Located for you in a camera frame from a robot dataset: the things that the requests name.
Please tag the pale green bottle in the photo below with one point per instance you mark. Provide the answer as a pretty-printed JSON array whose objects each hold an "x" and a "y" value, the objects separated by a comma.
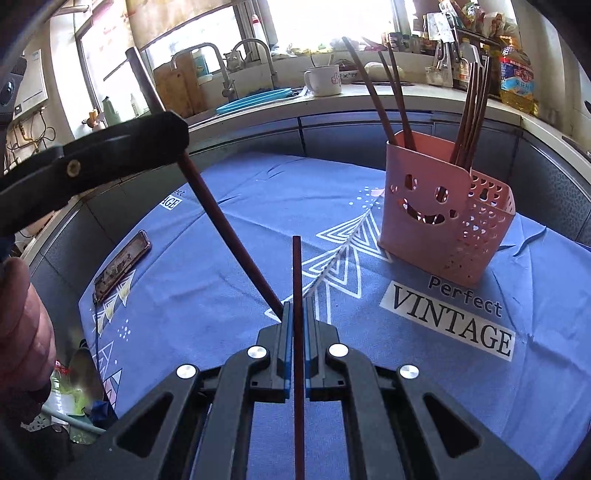
[{"x": 111, "y": 113}]

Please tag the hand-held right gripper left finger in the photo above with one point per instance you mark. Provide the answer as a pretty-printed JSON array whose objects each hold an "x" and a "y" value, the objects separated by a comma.
[{"x": 288, "y": 350}]

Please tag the small glass jar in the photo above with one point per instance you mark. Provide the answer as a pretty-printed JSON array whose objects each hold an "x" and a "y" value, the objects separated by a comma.
[{"x": 434, "y": 77}]

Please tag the person's left hand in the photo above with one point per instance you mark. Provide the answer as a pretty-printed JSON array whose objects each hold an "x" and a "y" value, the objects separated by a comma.
[{"x": 23, "y": 332}]

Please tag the crumpled plastic bag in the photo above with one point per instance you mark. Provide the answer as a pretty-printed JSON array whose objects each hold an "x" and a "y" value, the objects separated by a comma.
[{"x": 78, "y": 383}]

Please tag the cooking oil bottle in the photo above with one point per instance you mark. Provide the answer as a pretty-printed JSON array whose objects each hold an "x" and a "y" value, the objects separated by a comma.
[{"x": 517, "y": 78}]

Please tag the brown wooden chopstick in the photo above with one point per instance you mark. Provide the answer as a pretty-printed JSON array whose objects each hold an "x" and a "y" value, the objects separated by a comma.
[
  {"x": 221, "y": 221},
  {"x": 298, "y": 277}
]

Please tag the blue plastic basin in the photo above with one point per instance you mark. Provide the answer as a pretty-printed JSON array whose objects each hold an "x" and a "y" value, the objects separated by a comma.
[{"x": 251, "y": 102}]

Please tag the smartphone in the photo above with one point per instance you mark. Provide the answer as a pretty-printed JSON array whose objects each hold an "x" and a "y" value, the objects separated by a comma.
[{"x": 121, "y": 266}]

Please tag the white plastic jug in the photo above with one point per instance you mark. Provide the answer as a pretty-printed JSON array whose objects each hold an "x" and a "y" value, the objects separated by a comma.
[{"x": 463, "y": 60}]

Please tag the bunch of wooden chopsticks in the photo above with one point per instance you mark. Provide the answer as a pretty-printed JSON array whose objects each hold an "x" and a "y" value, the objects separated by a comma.
[{"x": 472, "y": 115}]

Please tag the wooden cutting board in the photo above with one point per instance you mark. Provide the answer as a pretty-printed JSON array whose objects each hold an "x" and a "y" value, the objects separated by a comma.
[{"x": 178, "y": 92}]

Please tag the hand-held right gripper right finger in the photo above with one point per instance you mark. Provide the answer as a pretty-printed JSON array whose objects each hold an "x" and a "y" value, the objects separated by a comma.
[{"x": 308, "y": 360}]

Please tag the white water heater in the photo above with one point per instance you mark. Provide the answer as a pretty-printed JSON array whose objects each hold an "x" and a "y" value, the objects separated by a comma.
[{"x": 34, "y": 87}]

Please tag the white bottle with red cap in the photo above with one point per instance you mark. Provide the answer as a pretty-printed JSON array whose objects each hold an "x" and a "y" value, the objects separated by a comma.
[{"x": 259, "y": 32}]

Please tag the white daikon radish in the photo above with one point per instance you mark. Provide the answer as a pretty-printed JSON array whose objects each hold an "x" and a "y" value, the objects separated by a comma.
[{"x": 371, "y": 71}]

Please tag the large printed window blind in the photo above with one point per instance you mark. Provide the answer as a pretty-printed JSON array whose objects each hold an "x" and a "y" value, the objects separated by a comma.
[{"x": 184, "y": 18}]

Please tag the snack bags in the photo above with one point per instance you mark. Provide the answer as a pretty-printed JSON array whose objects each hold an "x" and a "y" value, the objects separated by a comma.
[{"x": 489, "y": 21}]

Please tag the white mug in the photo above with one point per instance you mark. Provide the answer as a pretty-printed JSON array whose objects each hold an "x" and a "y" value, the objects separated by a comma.
[{"x": 323, "y": 82}]

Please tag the blue printed tablecloth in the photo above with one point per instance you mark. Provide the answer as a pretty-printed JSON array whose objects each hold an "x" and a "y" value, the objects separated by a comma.
[{"x": 184, "y": 286}]

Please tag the grey kitchen base cabinets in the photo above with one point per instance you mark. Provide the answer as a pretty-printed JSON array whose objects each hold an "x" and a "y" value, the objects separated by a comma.
[{"x": 323, "y": 134}]

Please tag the pink plastic utensil holder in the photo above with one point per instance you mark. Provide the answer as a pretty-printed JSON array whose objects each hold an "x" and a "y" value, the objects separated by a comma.
[{"x": 415, "y": 221}]

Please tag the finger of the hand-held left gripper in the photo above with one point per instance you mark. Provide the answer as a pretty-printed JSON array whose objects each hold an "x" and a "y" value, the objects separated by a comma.
[{"x": 138, "y": 143}]

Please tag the steel kitchen faucet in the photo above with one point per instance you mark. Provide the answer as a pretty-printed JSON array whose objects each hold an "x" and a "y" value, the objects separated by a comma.
[
  {"x": 225, "y": 74},
  {"x": 271, "y": 67}
]

